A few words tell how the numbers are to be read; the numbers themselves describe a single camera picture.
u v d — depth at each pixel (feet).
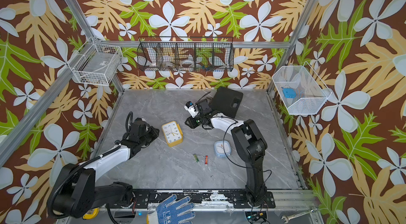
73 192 1.35
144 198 2.45
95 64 2.76
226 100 3.32
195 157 2.89
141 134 2.31
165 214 2.31
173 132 3.13
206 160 2.83
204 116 2.50
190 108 2.82
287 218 2.27
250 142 1.74
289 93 2.75
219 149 2.88
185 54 3.20
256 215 2.42
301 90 2.76
